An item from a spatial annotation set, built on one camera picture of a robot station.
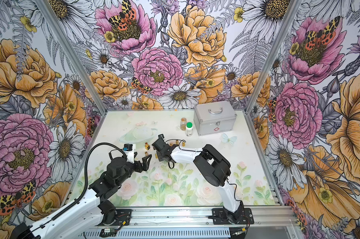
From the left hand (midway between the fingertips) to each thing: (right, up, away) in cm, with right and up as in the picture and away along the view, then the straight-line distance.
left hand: (143, 158), depth 81 cm
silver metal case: (+42, +22, +19) cm, 51 cm away
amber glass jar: (+21, +19, +24) cm, 37 cm away
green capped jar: (+25, +15, +19) cm, 35 cm away
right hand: (+10, -2, +14) cm, 17 cm away
